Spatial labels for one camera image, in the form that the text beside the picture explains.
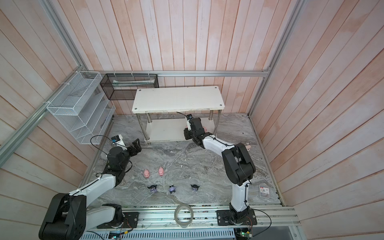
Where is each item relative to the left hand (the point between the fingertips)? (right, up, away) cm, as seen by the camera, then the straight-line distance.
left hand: (134, 142), depth 88 cm
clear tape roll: (+30, -39, -16) cm, 52 cm away
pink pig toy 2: (+16, -18, +1) cm, 24 cm away
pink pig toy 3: (+42, +8, -12) cm, 44 cm away
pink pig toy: (+8, -19, 0) cm, 20 cm away
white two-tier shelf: (+19, +17, -11) cm, 28 cm away
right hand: (+32, +9, +9) cm, 34 cm away
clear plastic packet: (+75, -26, -6) cm, 80 cm away
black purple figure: (+14, -24, -9) cm, 29 cm away
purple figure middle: (+24, -25, -6) cm, 35 cm away
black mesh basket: (-12, +38, +13) cm, 42 cm away
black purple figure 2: (+36, -24, -8) cm, 44 cm away
